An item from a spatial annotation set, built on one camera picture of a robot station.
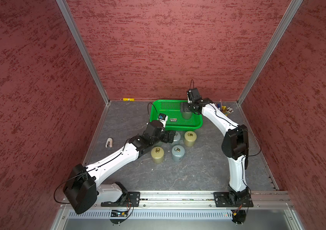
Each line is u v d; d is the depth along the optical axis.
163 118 0.68
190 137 0.90
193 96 0.74
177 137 0.90
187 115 1.09
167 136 0.70
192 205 0.73
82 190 0.39
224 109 1.02
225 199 0.73
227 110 0.93
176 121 1.07
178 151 0.83
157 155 0.83
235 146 0.54
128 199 0.74
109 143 0.93
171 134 0.71
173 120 1.09
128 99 1.22
